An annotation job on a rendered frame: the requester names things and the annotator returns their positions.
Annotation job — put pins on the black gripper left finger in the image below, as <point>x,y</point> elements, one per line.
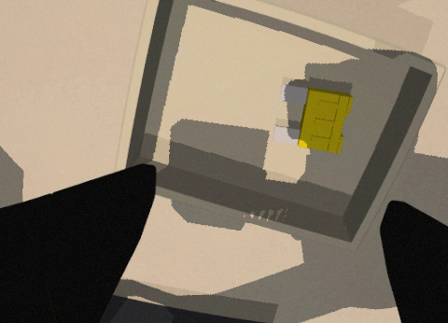
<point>63,254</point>

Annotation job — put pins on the dark grey fuse block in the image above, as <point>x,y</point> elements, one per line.
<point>126,310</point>

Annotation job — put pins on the grey open tray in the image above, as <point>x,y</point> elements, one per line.
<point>203,101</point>

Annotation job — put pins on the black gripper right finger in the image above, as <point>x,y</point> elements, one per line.
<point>416,257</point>

